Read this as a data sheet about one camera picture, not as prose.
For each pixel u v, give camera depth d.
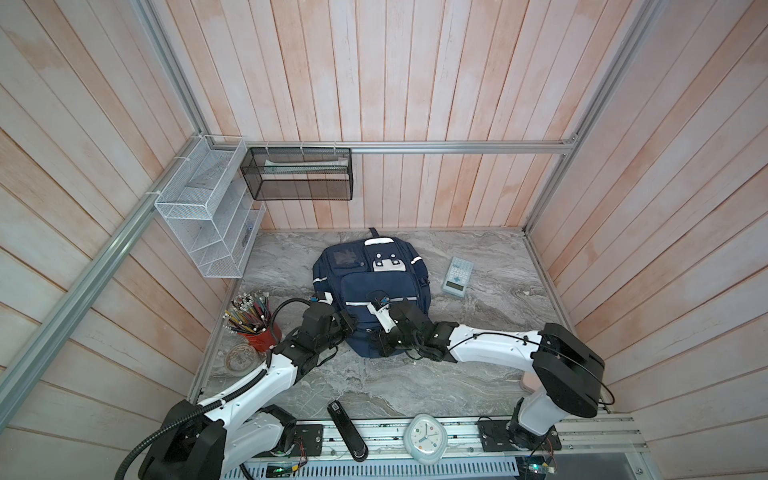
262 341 0.83
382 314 0.74
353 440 0.73
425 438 0.72
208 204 0.69
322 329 0.65
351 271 1.00
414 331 0.64
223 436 0.41
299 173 1.04
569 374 0.45
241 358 0.87
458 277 1.04
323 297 0.79
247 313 0.79
